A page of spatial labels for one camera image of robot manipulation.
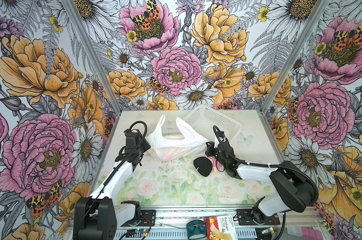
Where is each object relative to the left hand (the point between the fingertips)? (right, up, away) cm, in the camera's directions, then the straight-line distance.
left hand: (145, 146), depth 87 cm
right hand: (+35, 0, +2) cm, 35 cm away
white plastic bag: (+10, -2, +2) cm, 10 cm away
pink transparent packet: (+77, -37, -18) cm, 87 cm away
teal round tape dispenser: (+28, -33, -22) cm, 48 cm away
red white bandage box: (+39, -35, -19) cm, 55 cm away
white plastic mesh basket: (+35, +17, +28) cm, 48 cm away
